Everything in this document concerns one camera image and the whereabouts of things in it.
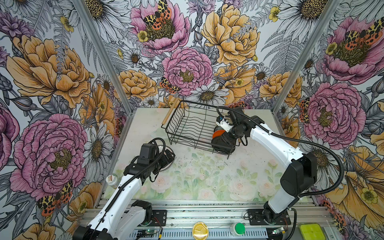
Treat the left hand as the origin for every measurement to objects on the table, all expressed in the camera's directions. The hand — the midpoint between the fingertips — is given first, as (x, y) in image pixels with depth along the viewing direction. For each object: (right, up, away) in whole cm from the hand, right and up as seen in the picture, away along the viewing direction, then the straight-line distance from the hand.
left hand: (169, 164), depth 81 cm
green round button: (+33, -23, -17) cm, 43 cm away
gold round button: (+16, -28, -11) cm, 34 cm away
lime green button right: (+67, -28, -12) cm, 73 cm away
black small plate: (+29, +11, -4) cm, 31 cm away
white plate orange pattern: (-2, +11, -14) cm, 18 cm away
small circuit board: (-12, -31, -8) cm, 34 cm away
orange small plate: (+28, +16, +12) cm, 34 cm away
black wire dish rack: (+11, +21, +30) cm, 38 cm away
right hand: (+32, +12, +3) cm, 34 cm away
